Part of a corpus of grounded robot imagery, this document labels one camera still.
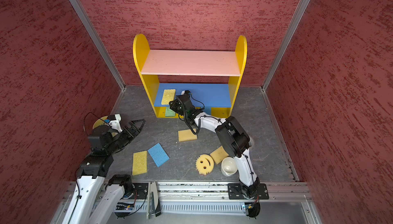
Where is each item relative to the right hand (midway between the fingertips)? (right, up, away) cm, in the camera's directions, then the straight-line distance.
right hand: (168, 104), depth 91 cm
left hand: (-8, -11, -18) cm, 23 cm away
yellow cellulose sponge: (-1, +5, +4) cm, 7 cm away
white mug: (+35, -33, -10) cm, 50 cm away
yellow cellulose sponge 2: (-14, -32, -9) cm, 36 cm away
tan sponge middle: (+11, -19, +2) cm, 22 cm away
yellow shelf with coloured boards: (+28, +3, -3) cm, 29 cm away
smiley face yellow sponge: (+22, -32, -11) cm, 40 cm away
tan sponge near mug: (+30, -29, -6) cm, 42 cm away
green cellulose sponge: (-1, -6, +10) cm, 12 cm away
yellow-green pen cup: (-36, -9, -9) cm, 38 cm away
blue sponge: (-4, -28, -6) cm, 29 cm away
